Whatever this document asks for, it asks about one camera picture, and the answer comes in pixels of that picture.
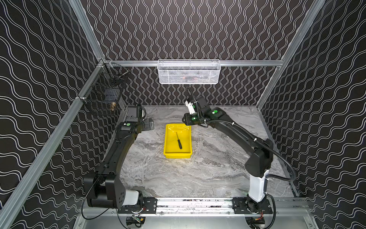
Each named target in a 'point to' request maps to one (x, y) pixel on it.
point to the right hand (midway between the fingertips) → (184, 118)
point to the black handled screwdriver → (179, 142)
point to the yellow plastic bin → (171, 147)
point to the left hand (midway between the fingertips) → (148, 120)
